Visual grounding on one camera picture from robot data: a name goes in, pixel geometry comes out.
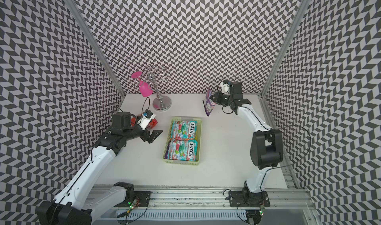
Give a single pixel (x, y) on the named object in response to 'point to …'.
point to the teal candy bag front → (182, 149)
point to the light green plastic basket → (199, 121)
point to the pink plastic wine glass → (146, 89)
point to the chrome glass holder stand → (160, 103)
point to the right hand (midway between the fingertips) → (210, 98)
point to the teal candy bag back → (184, 130)
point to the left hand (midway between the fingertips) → (154, 126)
